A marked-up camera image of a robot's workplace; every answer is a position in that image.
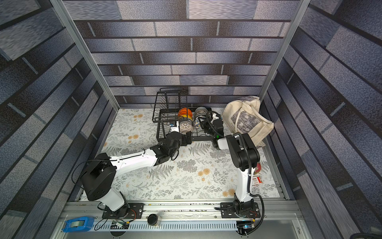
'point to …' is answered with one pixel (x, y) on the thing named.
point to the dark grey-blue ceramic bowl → (202, 118)
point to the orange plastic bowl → (185, 112)
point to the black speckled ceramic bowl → (200, 110)
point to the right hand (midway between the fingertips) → (197, 116)
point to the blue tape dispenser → (80, 224)
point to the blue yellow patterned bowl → (197, 124)
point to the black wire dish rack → (171, 114)
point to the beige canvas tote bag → (245, 115)
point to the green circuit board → (244, 224)
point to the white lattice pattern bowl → (185, 125)
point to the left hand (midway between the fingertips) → (186, 132)
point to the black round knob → (152, 219)
